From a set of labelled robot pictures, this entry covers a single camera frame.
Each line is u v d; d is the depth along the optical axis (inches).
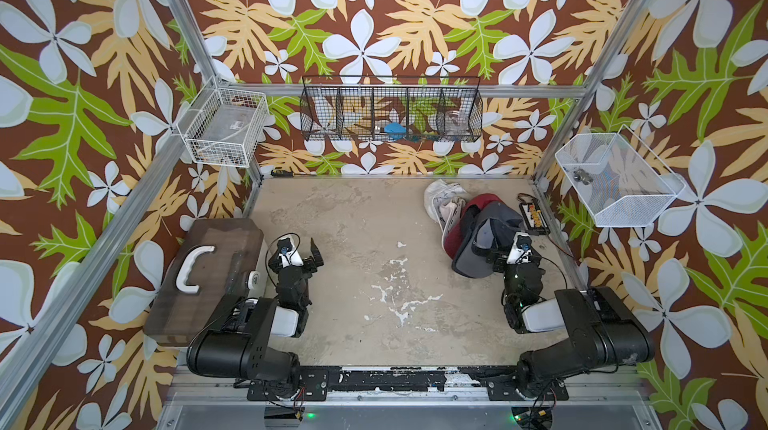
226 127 33.9
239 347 16.9
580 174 33.6
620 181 32.1
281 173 48.4
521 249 29.5
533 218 41.5
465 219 35.7
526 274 27.6
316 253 32.6
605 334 17.4
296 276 27.1
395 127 37.7
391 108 38.9
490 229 38.7
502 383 29.0
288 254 29.0
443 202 39.4
